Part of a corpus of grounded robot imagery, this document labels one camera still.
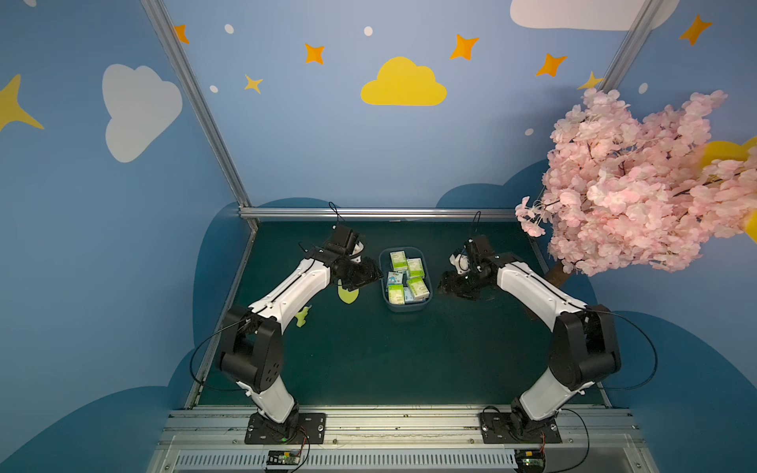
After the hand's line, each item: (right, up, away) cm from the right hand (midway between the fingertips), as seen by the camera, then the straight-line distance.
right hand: (448, 288), depth 90 cm
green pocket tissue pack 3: (-8, -1, +6) cm, 10 cm away
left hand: (-22, +5, -3) cm, 23 cm away
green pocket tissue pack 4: (-16, -3, +6) cm, 17 cm away
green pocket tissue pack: (-14, +8, +14) cm, 22 cm away
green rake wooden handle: (-47, -10, +5) cm, 49 cm away
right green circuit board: (+17, -41, -17) cm, 48 cm away
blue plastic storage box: (-6, +11, +15) cm, 19 cm away
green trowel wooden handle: (-33, -4, +10) cm, 35 cm away
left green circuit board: (-45, -40, -18) cm, 63 cm away
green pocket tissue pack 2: (-9, +6, +11) cm, 15 cm away
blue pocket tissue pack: (-16, +2, +11) cm, 20 cm away
